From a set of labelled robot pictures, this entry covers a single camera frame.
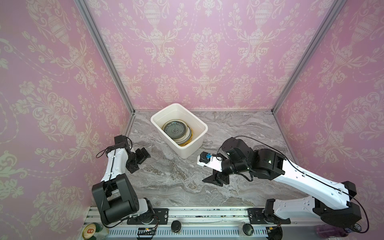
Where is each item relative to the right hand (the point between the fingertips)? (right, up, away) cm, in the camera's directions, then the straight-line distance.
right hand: (205, 171), depth 61 cm
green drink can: (-48, -25, +2) cm, 54 cm away
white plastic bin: (-17, +28, +42) cm, 53 cm away
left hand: (-33, -1, +24) cm, 41 cm away
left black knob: (-12, -25, +3) cm, 28 cm away
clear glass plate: (-17, +16, +42) cm, 49 cm away
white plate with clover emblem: (-11, +12, +39) cm, 42 cm away
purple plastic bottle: (+55, -30, +8) cm, 63 cm away
